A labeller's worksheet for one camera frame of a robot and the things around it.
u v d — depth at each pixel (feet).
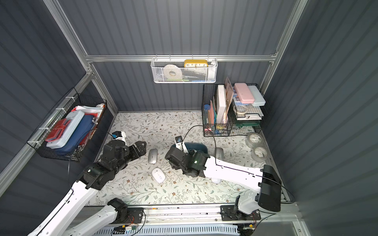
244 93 3.19
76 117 2.28
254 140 3.35
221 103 2.99
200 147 3.10
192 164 1.67
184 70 2.89
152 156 3.05
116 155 1.68
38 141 1.94
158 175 2.79
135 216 2.42
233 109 3.17
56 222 1.30
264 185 1.33
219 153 3.17
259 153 3.16
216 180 2.82
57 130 2.06
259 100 3.17
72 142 2.12
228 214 2.40
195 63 2.85
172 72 2.77
